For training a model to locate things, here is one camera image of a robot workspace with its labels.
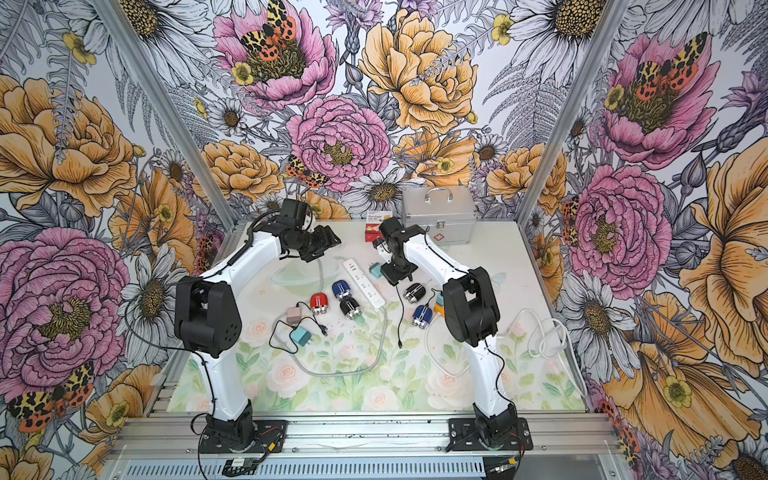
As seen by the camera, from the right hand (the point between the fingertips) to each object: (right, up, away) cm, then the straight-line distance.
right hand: (400, 280), depth 96 cm
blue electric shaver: (-20, -3, +3) cm, 20 cm away
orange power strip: (+12, -9, -1) cm, 15 cm away
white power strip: (-12, -2, +6) cm, 13 cm away
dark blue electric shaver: (+6, -11, -4) cm, 13 cm away
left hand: (-21, +9, -2) cm, 23 cm away
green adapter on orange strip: (+12, -5, -4) cm, 14 cm away
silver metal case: (+17, +23, +13) cm, 31 cm away
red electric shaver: (-25, -7, -1) cm, 26 cm away
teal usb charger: (-8, +2, +9) cm, 12 cm away
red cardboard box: (-10, +22, +23) cm, 33 cm away
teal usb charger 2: (-29, -16, -7) cm, 34 cm away
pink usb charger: (-33, -11, -2) cm, 35 cm away
